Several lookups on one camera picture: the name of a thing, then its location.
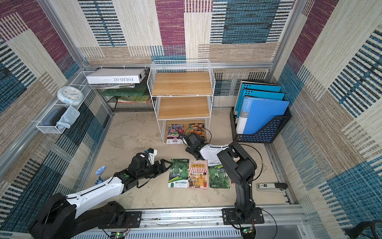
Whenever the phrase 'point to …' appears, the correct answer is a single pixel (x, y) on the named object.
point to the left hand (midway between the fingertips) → (169, 165)
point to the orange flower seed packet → (198, 128)
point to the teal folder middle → (252, 94)
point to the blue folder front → (255, 114)
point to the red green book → (134, 99)
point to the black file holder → (267, 133)
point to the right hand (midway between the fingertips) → (195, 139)
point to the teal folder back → (269, 88)
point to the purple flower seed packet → (174, 133)
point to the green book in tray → (139, 90)
